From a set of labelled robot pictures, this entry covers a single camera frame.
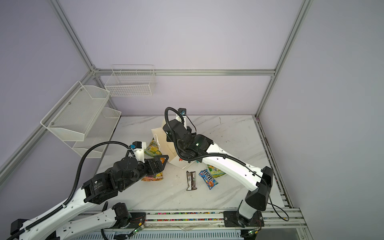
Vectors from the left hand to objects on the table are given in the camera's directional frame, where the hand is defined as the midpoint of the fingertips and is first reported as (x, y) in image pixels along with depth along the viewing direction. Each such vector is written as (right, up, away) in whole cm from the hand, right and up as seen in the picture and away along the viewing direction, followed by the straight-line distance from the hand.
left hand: (161, 159), depth 66 cm
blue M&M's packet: (+23, -16, +20) cm, 35 cm away
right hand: (+4, +15, +3) cm, 16 cm away
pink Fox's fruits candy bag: (-6, -14, +19) cm, 24 cm away
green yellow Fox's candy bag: (+27, -12, +22) cm, 37 cm away
